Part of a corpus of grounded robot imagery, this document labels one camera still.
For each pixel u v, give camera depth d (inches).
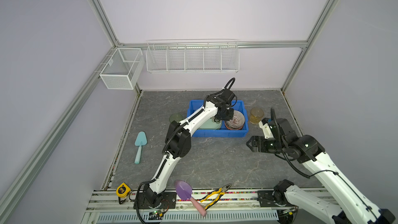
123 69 39.9
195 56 38.8
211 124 38.1
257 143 24.8
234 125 35.9
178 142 22.4
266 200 28.4
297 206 23.3
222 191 29.7
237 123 36.0
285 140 20.1
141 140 37.1
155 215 28.5
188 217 27.9
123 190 29.7
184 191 30.4
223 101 26.6
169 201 28.8
